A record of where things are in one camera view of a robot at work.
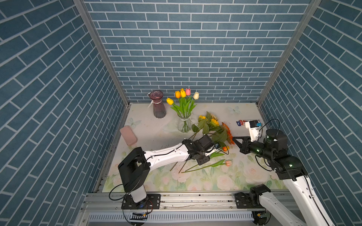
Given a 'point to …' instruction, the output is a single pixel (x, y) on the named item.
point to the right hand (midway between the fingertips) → (235, 139)
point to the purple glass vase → (159, 110)
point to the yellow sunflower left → (202, 124)
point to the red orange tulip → (225, 149)
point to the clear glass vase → (184, 125)
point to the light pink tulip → (228, 163)
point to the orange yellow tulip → (183, 93)
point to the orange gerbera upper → (229, 135)
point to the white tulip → (196, 95)
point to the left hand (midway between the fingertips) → (208, 156)
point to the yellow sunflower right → (213, 124)
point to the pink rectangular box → (129, 137)
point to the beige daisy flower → (213, 117)
